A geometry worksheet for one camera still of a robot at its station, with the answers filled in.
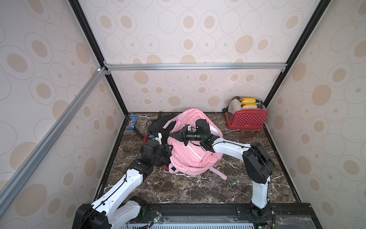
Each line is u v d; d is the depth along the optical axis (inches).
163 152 27.9
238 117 39.4
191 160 32.6
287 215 29.2
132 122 44.3
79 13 27.2
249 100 39.8
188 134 29.4
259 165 20.8
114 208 17.5
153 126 41.1
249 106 38.3
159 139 28.7
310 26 29.2
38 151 19.7
